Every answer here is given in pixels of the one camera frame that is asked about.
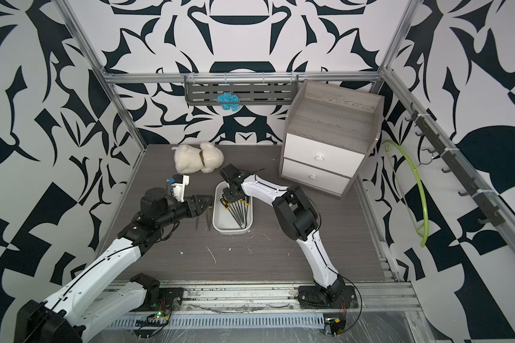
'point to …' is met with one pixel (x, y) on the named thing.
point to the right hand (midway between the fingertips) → (233, 191)
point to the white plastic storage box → (223, 222)
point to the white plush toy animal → (189, 158)
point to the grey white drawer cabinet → (327, 133)
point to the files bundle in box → (238, 209)
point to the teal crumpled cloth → (229, 100)
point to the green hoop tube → (425, 201)
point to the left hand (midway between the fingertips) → (208, 194)
